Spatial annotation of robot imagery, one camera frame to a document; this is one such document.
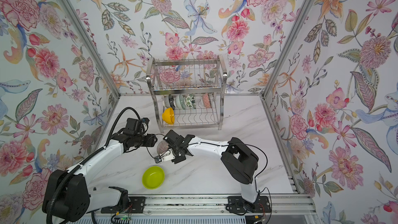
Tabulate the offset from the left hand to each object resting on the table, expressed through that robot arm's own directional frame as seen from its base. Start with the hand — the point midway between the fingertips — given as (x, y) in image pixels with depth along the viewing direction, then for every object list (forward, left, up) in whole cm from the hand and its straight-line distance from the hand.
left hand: (154, 139), depth 87 cm
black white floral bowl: (+27, -30, +2) cm, 41 cm away
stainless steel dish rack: (+32, -18, +5) cm, 36 cm away
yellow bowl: (+15, -6, +2) cm, 16 cm away
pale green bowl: (+25, -13, +3) cm, 29 cm away
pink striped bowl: (-2, -3, -6) cm, 7 cm away
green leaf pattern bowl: (+26, -19, +3) cm, 32 cm away
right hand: (-5, -9, -4) cm, 11 cm away
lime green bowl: (-18, 0, -8) cm, 20 cm away
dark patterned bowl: (+29, -7, -1) cm, 30 cm away
